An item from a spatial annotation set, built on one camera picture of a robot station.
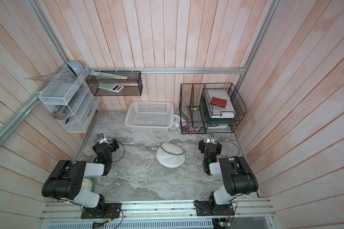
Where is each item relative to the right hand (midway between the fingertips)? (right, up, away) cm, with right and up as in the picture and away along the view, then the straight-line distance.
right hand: (210, 139), depth 94 cm
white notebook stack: (+2, +18, -4) cm, 19 cm away
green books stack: (+7, +11, +3) cm, 14 cm away
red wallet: (+5, +25, 0) cm, 26 cm away
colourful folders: (-15, +18, +16) cm, 28 cm away
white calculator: (-65, +36, +4) cm, 75 cm away
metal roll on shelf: (-88, +15, -18) cm, 91 cm away
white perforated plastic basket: (-44, +17, +20) cm, 51 cm away
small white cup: (-23, +11, +15) cm, 30 cm away
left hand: (-69, -1, -1) cm, 69 cm away
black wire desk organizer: (-9, +34, +20) cm, 41 cm away
